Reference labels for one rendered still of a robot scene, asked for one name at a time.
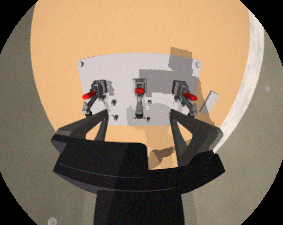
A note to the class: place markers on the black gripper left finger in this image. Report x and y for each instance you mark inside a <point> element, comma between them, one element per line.
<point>80,128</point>

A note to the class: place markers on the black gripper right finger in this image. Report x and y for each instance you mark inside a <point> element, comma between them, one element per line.
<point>205,136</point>

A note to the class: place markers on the grey toggle clamp with red handle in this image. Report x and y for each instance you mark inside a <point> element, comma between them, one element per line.
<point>99,87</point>

